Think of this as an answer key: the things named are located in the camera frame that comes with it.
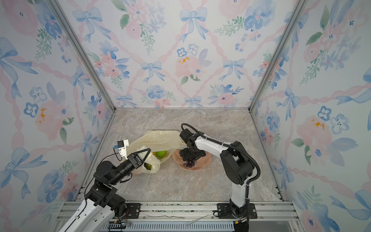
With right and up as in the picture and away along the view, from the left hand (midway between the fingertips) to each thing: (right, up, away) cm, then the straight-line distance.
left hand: (150, 150), depth 66 cm
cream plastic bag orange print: (+1, 0, +24) cm, 24 cm away
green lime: (0, -7, +24) cm, 25 cm away
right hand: (+19, -8, +26) cm, 33 cm away
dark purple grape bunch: (+18, -11, +20) cm, 30 cm away
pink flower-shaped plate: (+25, -13, +23) cm, 36 cm away
